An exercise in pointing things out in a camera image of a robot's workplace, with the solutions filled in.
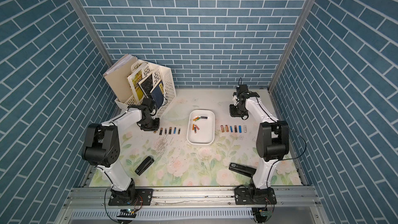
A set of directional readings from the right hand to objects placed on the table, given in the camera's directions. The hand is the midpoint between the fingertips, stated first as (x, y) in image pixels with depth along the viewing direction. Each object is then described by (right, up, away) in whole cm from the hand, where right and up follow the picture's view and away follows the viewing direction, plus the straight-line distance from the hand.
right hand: (234, 114), depth 94 cm
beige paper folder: (-70, +22, -5) cm, 74 cm away
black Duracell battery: (-46, -10, +2) cm, 47 cm away
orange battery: (-24, -3, +8) cm, 25 cm away
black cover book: (-56, +19, +4) cm, 59 cm away
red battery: (-23, -9, +5) cm, 25 cm away
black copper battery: (+2, -10, +5) cm, 11 cm away
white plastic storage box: (-21, -9, +5) cm, 23 cm away
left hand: (-46, -8, 0) cm, 47 cm away
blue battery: (-1, -10, +5) cm, 11 cm away
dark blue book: (-48, +13, +3) cm, 50 cm away
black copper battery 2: (-40, -11, +2) cm, 42 cm away
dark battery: (-35, -11, +2) cm, 36 cm away
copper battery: (-7, -10, +4) cm, 13 cm away
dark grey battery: (-43, -11, +2) cm, 45 cm away
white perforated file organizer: (-48, +26, +6) cm, 55 cm away
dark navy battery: (-20, -3, +8) cm, 21 cm away
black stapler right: (+3, -28, -16) cm, 32 cm away
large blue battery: (+5, -10, +5) cm, 12 cm away
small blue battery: (-38, -11, +3) cm, 39 cm away
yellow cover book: (-62, +13, +6) cm, 63 cm away
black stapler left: (-50, -26, -14) cm, 58 cm away
